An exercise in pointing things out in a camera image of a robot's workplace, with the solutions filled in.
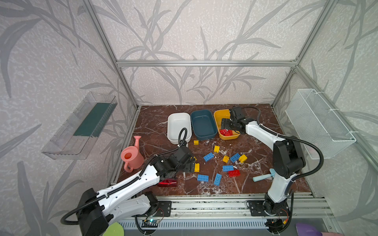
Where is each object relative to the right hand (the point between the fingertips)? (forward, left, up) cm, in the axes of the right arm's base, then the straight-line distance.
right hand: (228, 119), depth 97 cm
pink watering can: (-26, +56, 0) cm, 62 cm away
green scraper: (-58, +59, -10) cm, 83 cm away
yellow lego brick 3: (-23, -7, -9) cm, 26 cm away
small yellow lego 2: (-17, +8, -10) cm, 21 cm away
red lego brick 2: (-4, -3, -10) cm, 11 cm away
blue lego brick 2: (-35, +17, -10) cm, 40 cm away
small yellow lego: (-12, +21, -9) cm, 26 cm away
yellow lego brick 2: (-23, +3, -11) cm, 25 cm away
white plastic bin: (+7, +37, -12) cm, 40 cm away
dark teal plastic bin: (+3, +16, -9) cm, 18 cm away
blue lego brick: (-22, +13, -10) cm, 27 cm away
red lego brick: (-32, -2, -10) cm, 33 cm away
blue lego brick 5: (-22, -3, -11) cm, 25 cm away
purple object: (-58, -31, -10) cm, 66 cm away
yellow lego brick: (-29, +21, -9) cm, 36 cm away
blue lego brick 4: (-29, +3, -10) cm, 31 cm away
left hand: (-28, +24, +1) cm, 37 cm away
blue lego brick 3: (-35, +9, -12) cm, 38 cm away
